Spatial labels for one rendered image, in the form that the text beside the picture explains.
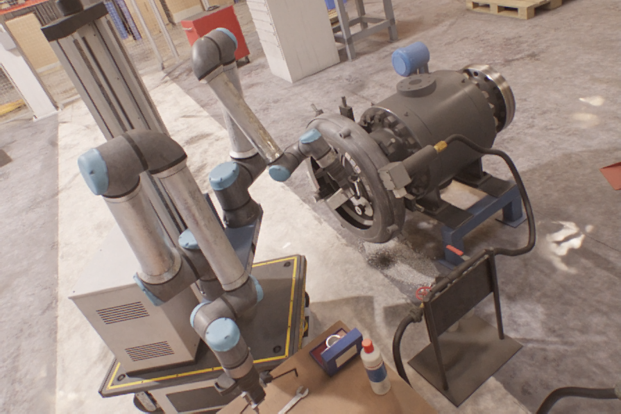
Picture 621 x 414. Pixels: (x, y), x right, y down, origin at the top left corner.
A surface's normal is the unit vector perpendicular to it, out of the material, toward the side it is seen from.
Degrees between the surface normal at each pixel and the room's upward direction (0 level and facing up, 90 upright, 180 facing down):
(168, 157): 79
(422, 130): 52
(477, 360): 0
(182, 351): 90
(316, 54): 90
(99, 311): 90
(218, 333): 6
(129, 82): 90
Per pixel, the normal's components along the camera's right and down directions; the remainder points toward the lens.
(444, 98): 0.07, -0.52
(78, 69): -0.02, 0.53
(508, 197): 0.54, 0.31
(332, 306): -0.27, -0.82
